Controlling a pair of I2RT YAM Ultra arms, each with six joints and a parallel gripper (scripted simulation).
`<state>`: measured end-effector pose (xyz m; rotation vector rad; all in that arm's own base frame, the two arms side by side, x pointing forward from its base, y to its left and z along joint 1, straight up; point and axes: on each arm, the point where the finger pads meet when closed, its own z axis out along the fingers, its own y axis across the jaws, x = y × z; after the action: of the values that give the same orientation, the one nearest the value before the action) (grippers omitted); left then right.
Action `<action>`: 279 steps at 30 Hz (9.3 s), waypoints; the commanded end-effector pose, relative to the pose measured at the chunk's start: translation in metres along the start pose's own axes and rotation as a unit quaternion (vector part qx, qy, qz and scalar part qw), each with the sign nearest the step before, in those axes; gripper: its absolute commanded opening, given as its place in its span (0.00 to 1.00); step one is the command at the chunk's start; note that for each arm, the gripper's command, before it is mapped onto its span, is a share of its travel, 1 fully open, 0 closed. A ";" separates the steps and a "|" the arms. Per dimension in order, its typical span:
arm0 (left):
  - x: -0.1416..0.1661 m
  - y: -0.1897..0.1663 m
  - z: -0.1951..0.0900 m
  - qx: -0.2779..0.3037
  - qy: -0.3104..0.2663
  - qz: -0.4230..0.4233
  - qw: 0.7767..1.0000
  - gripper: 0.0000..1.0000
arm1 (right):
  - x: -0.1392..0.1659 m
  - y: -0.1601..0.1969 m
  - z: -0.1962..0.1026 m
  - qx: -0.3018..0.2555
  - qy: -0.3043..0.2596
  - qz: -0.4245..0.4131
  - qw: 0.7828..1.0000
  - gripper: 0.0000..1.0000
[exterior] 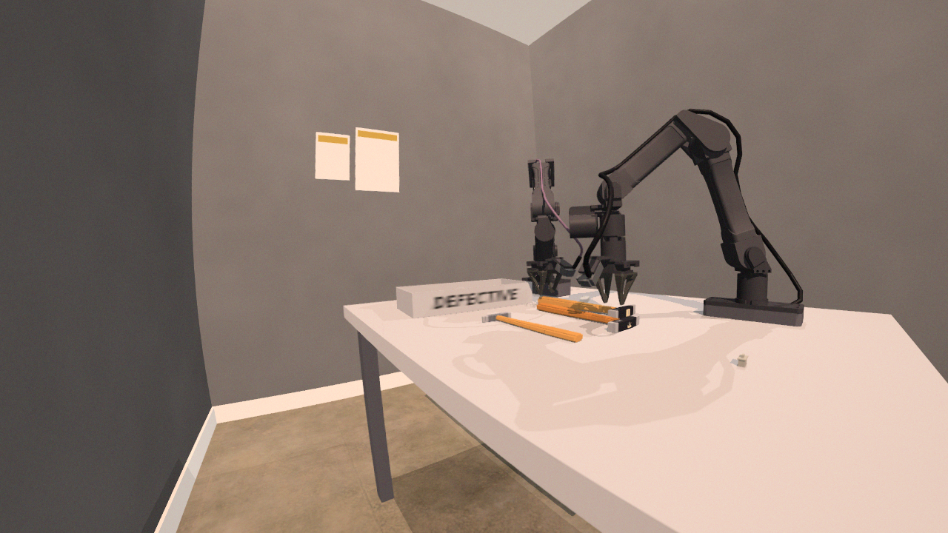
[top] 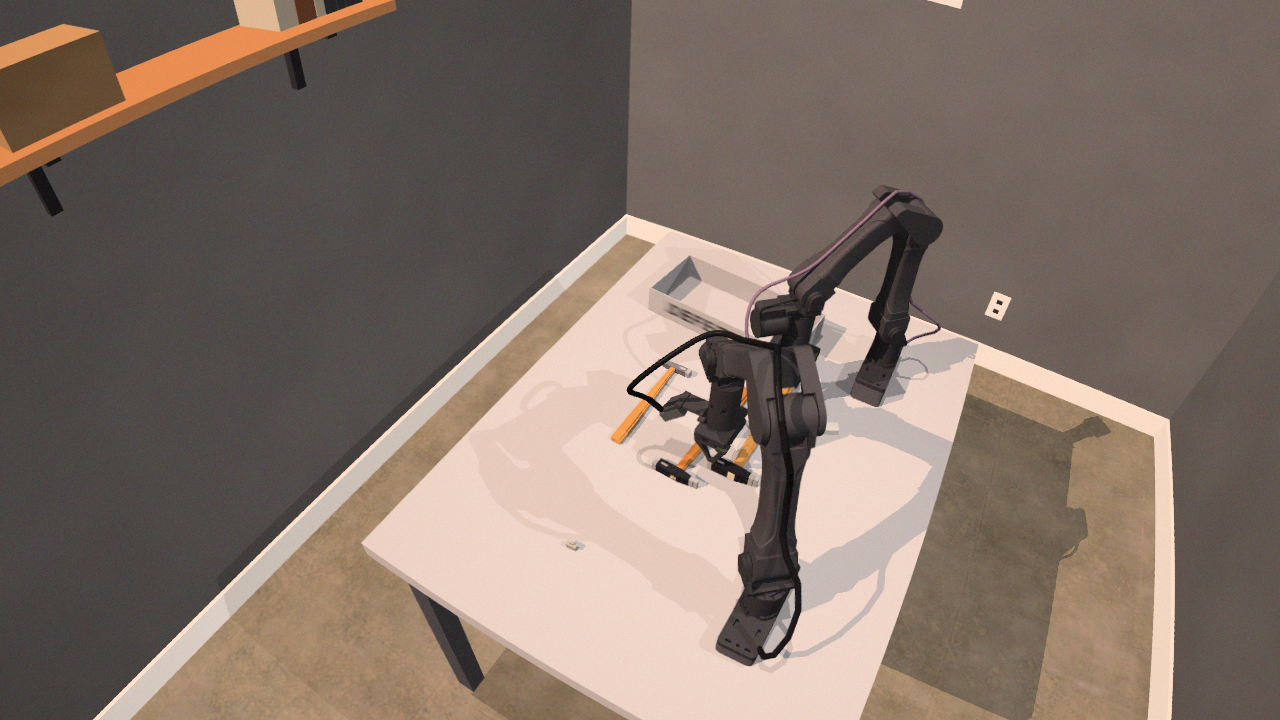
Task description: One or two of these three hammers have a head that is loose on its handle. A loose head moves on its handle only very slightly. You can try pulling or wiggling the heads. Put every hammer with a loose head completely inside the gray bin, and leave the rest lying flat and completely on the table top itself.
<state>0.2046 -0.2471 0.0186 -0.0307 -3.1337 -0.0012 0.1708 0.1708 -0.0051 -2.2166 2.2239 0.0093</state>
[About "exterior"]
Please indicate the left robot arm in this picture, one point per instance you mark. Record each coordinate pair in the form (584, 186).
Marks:
(741, 247)

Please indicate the black hammer with wooden handle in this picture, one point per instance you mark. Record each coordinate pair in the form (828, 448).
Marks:
(620, 312)

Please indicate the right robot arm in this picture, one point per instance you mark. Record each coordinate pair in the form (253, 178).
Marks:
(540, 212)

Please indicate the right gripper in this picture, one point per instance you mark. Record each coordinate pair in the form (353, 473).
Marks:
(543, 252)

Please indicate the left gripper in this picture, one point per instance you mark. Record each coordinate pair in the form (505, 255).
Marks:
(612, 252)

